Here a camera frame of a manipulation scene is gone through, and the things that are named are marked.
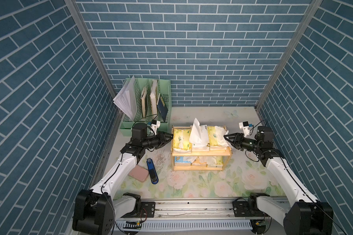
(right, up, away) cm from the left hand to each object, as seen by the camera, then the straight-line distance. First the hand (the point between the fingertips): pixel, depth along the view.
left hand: (177, 138), depth 75 cm
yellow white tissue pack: (+20, -1, -3) cm, 20 cm away
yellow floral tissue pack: (+2, -2, -5) cm, 6 cm away
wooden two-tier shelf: (+25, -7, -3) cm, 26 cm away
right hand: (+26, -1, +1) cm, 26 cm away
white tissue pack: (+11, +1, -4) cm, 12 cm away
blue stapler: (-15, -20, +8) cm, 26 cm away
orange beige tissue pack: (+11, -15, +9) cm, 21 cm away
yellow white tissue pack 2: (+21, -15, +9) cm, 27 cm away
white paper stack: (-32, +23, +15) cm, 43 cm away
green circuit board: (-22, -43, -3) cm, 48 cm away
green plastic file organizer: (-11, +33, +30) cm, 46 cm away
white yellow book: (-16, +24, +17) cm, 33 cm away
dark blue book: (-13, +19, +34) cm, 41 cm away
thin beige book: (-24, +23, +23) cm, 41 cm away
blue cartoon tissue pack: (+3, -14, +8) cm, 16 cm away
